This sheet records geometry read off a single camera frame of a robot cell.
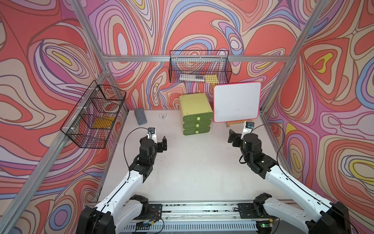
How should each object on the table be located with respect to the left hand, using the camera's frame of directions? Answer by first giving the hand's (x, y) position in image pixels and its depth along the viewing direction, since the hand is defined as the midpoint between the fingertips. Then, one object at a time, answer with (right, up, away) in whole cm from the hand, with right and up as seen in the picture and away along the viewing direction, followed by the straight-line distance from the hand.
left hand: (157, 136), depth 82 cm
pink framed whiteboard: (+52, +23, +20) cm, 60 cm away
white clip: (-3, +12, +30) cm, 32 cm away
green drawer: (+24, +12, +7) cm, 27 cm away
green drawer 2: (+18, +6, +13) cm, 23 cm away
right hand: (+46, +1, -3) cm, 46 cm away
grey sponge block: (-20, +13, +32) cm, 40 cm away
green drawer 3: (+20, +2, +20) cm, 28 cm away
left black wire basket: (-33, +7, -9) cm, 35 cm away
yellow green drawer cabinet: (+23, +17, +11) cm, 31 cm away
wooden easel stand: (+51, +8, +22) cm, 56 cm away
